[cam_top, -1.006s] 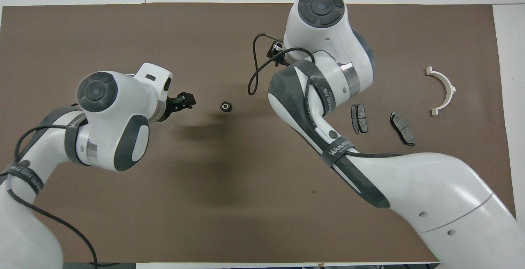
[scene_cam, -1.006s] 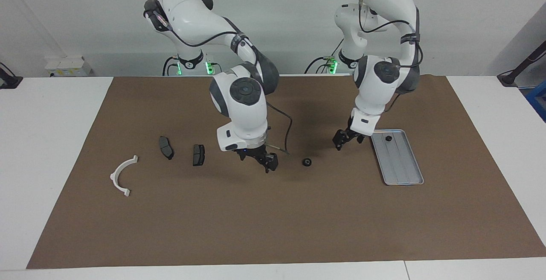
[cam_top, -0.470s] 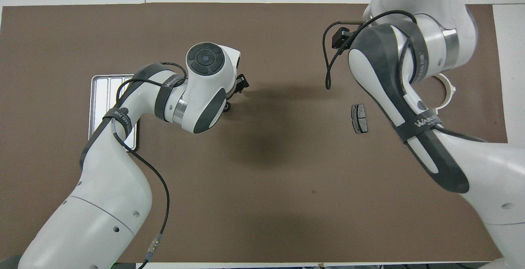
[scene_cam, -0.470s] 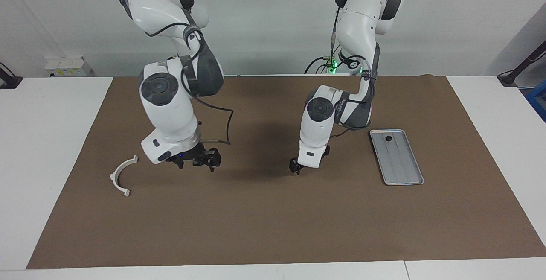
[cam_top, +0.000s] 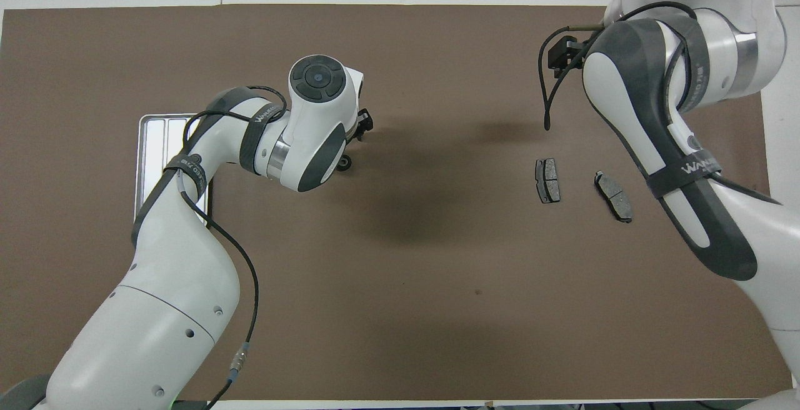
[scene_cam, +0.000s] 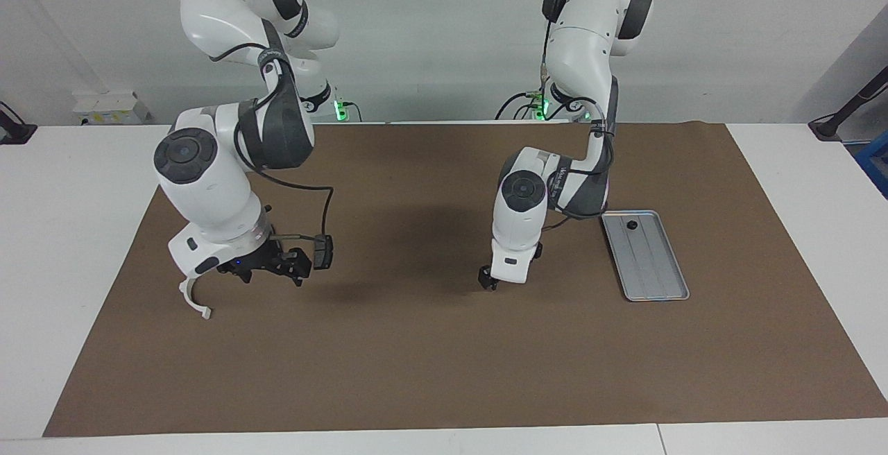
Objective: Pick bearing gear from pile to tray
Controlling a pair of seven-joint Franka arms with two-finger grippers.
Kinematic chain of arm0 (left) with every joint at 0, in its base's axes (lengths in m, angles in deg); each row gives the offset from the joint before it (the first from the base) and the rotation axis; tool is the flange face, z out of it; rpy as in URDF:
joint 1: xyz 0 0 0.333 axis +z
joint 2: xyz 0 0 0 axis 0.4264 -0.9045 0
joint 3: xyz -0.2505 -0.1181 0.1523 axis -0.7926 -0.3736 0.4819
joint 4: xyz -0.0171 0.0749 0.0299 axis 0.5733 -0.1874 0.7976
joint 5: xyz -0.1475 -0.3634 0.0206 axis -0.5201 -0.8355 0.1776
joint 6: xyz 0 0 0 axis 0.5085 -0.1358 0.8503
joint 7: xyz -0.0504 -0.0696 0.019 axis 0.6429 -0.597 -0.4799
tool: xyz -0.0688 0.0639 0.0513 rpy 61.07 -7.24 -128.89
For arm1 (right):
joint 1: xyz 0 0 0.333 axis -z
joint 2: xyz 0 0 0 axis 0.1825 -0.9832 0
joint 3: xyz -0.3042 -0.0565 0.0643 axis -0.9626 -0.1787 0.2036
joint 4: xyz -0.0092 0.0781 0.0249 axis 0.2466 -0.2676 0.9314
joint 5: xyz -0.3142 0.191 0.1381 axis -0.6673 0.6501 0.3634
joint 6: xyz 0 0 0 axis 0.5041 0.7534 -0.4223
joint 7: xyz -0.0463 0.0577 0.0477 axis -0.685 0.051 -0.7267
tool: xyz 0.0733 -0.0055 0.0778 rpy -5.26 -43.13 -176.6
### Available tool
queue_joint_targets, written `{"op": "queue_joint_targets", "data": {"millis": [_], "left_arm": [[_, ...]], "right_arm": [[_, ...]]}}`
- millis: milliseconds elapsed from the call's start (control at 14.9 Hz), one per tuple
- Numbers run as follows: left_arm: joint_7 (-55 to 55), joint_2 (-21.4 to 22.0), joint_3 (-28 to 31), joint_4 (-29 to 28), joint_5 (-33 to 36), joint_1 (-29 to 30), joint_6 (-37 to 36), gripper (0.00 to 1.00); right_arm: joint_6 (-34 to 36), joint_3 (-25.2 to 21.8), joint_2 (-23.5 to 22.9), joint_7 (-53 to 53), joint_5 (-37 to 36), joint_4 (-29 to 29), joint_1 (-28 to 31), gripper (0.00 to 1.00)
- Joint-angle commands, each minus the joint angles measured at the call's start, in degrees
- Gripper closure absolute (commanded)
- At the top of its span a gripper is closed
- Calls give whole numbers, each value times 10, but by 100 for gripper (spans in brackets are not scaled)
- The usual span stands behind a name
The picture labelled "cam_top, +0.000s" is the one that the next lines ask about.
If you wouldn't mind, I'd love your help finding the brown table mat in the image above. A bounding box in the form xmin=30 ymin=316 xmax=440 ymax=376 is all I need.
xmin=0 ymin=4 xmax=794 ymax=402

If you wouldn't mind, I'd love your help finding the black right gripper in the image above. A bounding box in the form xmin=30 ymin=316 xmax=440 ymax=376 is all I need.
xmin=547 ymin=35 xmax=593 ymax=79

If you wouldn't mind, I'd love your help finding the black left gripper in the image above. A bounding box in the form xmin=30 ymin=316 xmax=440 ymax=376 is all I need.
xmin=354 ymin=108 xmax=375 ymax=143

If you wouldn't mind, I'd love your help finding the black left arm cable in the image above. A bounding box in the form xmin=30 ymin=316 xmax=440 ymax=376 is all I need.
xmin=178 ymin=85 xmax=289 ymax=410

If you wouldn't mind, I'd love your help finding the long grey brake pad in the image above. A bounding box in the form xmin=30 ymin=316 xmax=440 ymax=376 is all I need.
xmin=594 ymin=171 xmax=634 ymax=224

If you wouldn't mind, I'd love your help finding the short grey brake pad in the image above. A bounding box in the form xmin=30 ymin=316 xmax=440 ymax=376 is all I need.
xmin=535 ymin=158 xmax=561 ymax=204

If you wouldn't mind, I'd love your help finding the silver ribbed metal tray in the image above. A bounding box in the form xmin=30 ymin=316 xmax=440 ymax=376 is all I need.
xmin=134 ymin=114 xmax=212 ymax=231

